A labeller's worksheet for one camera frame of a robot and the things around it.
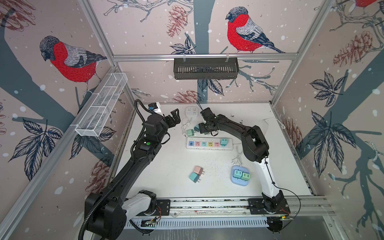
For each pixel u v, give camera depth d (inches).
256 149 22.9
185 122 42.5
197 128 39.9
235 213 28.7
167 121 26.9
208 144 36.8
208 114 32.8
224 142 36.2
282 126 43.2
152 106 25.5
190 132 39.8
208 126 34.9
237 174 30.6
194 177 32.1
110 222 15.2
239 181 31.4
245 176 30.3
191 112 44.2
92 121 28.1
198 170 33.0
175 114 27.3
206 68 41.0
